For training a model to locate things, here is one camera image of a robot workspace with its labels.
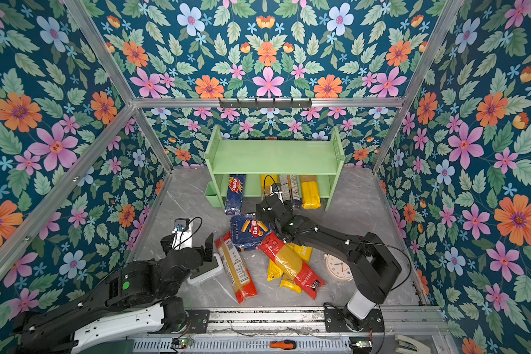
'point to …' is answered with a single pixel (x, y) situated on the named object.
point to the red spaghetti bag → (292, 265)
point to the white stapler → (406, 345)
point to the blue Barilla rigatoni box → (248, 230)
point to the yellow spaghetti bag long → (267, 180)
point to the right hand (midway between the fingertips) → (268, 203)
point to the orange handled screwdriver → (286, 344)
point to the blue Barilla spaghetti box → (234, 194)
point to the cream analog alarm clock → (338, 268)
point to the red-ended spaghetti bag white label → (235, 268)
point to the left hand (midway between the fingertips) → (204, 234)
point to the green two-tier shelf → (318, 158)
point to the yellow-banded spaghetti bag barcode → (310, 192)
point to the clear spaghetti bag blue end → (291, 186)
